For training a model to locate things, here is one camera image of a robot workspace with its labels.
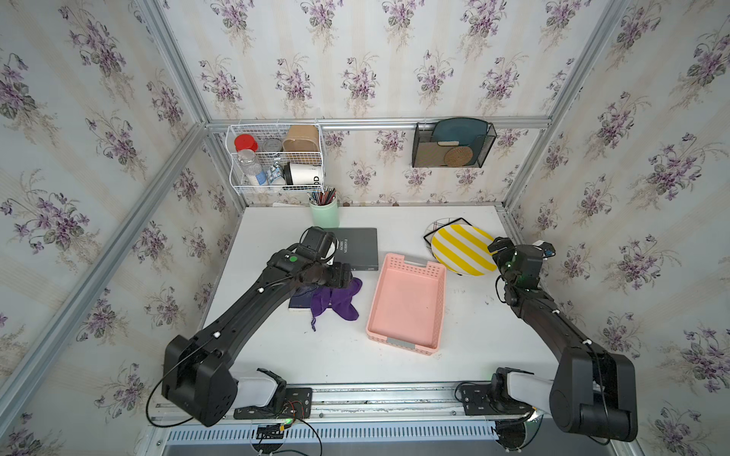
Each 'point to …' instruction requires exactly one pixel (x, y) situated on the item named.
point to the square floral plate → (429, 237)
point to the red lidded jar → (245, 142)
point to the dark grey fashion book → (357, 246)
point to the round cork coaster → (457, 157)
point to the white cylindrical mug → (302, 174)
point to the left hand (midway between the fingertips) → (345, 280)
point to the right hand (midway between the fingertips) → (505, 246)
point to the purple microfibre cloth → (339, 299)
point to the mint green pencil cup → (325, 216)
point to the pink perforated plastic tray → (407, 302)
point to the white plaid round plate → (438, 223)
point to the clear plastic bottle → (249, 168)
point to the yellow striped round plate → (464, 250)
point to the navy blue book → (302, 299)
